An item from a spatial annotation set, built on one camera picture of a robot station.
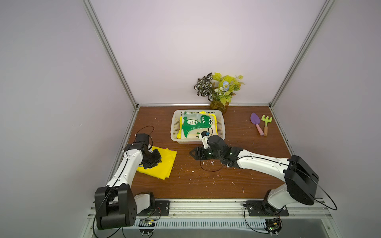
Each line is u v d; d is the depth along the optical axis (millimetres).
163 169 899
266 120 1101
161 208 731
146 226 720
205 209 756
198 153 696
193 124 963
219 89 970
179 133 1014
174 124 973
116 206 404
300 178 423
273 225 696
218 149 620
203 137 739
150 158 710
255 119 1103
